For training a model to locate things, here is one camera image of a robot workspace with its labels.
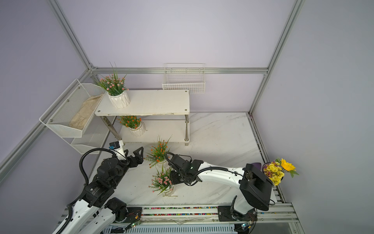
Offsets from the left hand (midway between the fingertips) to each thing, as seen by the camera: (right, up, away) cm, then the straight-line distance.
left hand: (136, 151), depth 74 cm
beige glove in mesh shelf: (-31, +17, +2) cm, 35 cm away
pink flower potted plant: (+14, -15, -4) cm, 21 cm away
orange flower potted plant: (-7, +15, +14) cm, 22 cm away
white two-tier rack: (-6, +21, +50) cm, 55 cm away
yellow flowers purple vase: (+66, -7, -10) cm, 67 cm away
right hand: (+19, -17, +5) cm, 26 cm away
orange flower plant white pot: (+10, -2, +6) cm, 12 cm away
